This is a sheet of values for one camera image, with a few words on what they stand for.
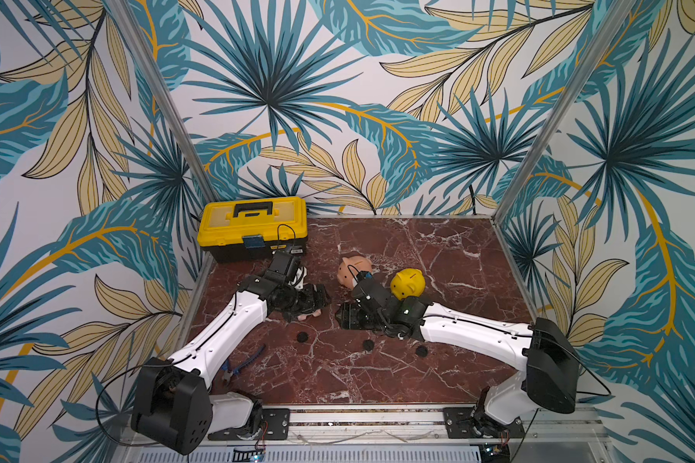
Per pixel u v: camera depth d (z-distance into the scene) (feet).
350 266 3.11
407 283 2.96
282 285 2.05
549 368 1.39
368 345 2.86
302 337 2.88
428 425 2.45
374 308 1.96
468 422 2.37
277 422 2.41
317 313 2.96
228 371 2.63
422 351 2.82
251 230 3.05
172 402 1.28
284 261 2.10
